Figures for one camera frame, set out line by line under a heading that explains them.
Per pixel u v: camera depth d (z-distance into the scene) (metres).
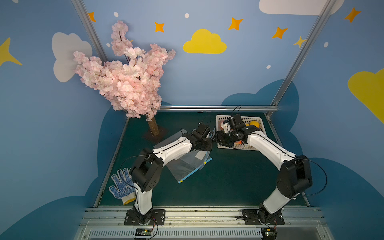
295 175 0.46
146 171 0.48
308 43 0.82
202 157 0.93
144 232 0.72
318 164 0.44
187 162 0.95
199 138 0.70
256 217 0.74
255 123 1.08
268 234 0.73
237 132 0.66
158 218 0.74
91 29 0.76
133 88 0.57
